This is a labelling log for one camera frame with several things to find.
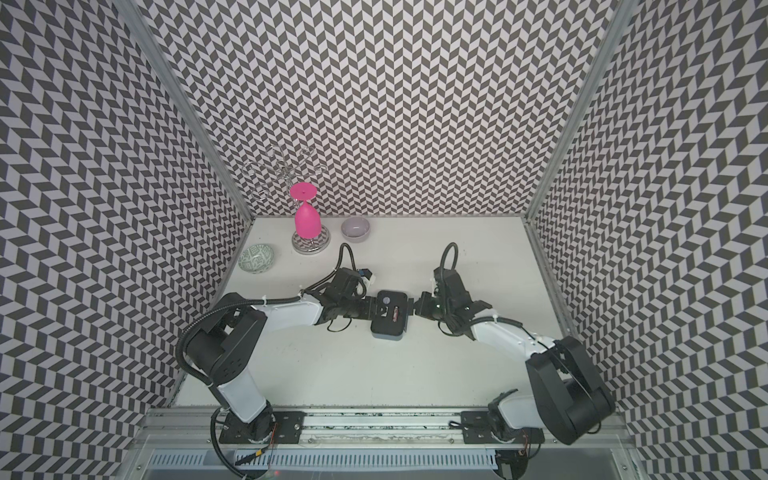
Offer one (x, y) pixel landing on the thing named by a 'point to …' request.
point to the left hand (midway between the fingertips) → (380, 313)
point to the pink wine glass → (308, 219)
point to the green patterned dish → (256, 259)
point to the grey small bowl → (355, 229)
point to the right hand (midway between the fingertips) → (414, 310)
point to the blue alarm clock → (383, 325)
